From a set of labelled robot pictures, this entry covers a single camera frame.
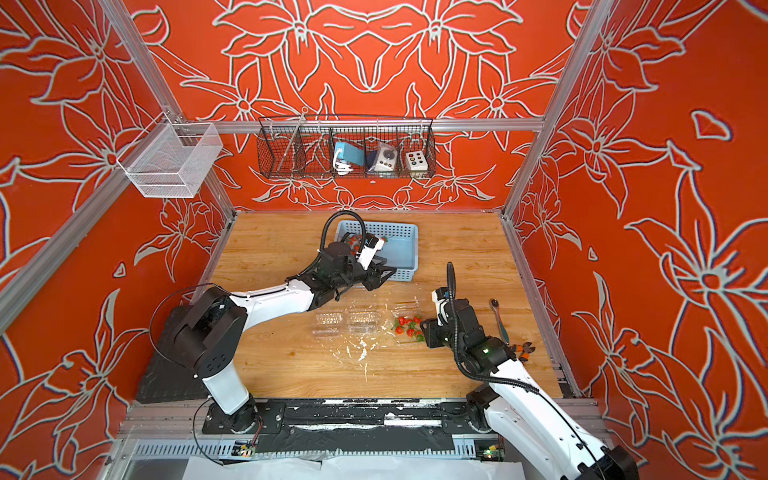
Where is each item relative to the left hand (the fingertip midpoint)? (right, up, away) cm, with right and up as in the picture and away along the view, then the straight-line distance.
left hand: (392, 263), depth 83 cm
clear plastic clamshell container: (+5, -18, +6) cm, 19 cm away
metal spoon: (+33, -14, +9) cm, 37 cm away
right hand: (+7, -16, -3) cm, 18 cm away
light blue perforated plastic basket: (+4, +3, +23) cm, 23 cm away
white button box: (+9, +32, +11) cm, 35 cm away
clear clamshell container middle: (-9, -18, +7) cm, 22 cm away
